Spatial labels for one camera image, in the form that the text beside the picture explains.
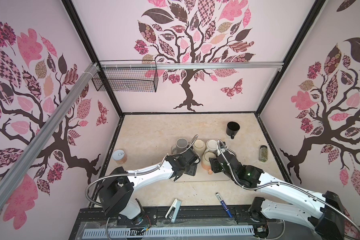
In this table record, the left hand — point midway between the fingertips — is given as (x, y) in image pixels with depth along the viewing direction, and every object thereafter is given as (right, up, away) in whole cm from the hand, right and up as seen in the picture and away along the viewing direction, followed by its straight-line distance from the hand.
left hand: (189, 168), depth 84 cm
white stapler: (-9, -19, -10) cm, 23 cm away
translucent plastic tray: (+8, -6, +7) cm, 12 cm away
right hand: (+12, +8, -5) cm, 15 cm away
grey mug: (-5, +13, +4) cm, 14 cm away
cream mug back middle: (+6, +12, +6) cm, 15 cm away
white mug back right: (+13, +13, +4) cm, 19 cm away
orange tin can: (-43, +6, +6) cm, 44 cm away
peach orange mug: (+9, +3, 0) cm, 10 cm away
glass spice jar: (+48, +7, +10) cm, 49 cm away
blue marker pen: (+18, -17, -8) cm, 25 cm away
